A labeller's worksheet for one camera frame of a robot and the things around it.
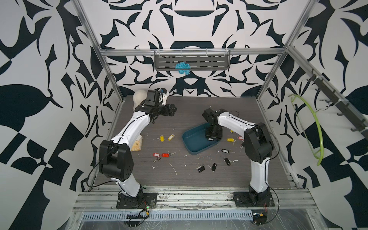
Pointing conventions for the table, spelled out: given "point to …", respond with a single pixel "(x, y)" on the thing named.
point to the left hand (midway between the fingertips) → (169, 105)
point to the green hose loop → (320, 160)
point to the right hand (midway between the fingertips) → (210, 136)
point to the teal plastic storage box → (195, 141)
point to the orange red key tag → (166, 155)
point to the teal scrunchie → (186, 66)
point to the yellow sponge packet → (137, 145)
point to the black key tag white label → (224, 150)
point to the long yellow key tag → (171, 137)
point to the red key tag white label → (156, 155)
